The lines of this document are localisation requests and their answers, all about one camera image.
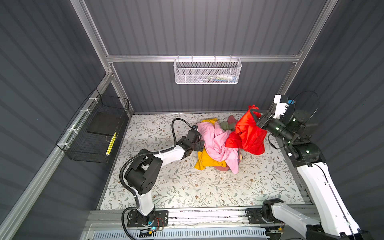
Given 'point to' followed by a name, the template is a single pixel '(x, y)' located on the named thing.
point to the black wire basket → (92, 136)
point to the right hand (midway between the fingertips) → (252, 112)
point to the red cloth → (248, 134)
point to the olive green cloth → (225, 126)
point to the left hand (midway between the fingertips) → (195, 140)
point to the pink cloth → (214, 139)
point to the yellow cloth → (204, 160)
